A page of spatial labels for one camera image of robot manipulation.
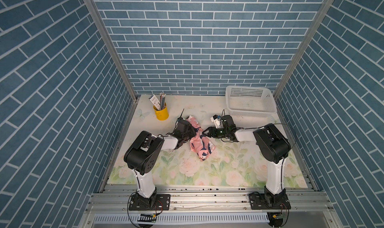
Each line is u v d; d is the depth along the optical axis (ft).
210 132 2.92
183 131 2.54
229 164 2.85
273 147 1.77
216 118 3.04
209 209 2.38
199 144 2.86
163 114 3.34
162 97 3.24
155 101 3.25
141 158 1.58
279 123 3.55
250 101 3.92
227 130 2.67
